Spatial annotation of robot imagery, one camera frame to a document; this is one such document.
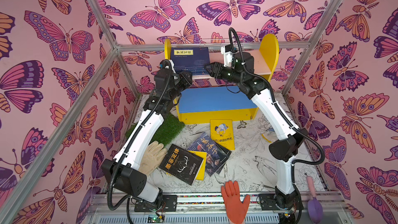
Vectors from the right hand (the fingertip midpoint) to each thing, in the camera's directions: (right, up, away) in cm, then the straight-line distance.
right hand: (207, 63), depth 71 cm
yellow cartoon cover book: (+10, -35, +27) cm, 45 cm away
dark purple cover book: (+5, -46, +15) cm, 49 cm away
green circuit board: (-25, -72, +2) cm, 77 cm away
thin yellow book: (-3, -55, +10) cm, 56 cm away
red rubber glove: (+13, -68, +1) cm, 69 cm away
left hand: (-6, -4, -1) cm, 8 cm away
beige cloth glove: (-31, -48, +16) cm, 59 cm away
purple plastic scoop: (+49, -66, 0) cm, 82 cm away
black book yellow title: (-13, -50, +12) cm, 53 cm away
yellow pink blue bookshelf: (0, -15, +27) cm, 31 cm away
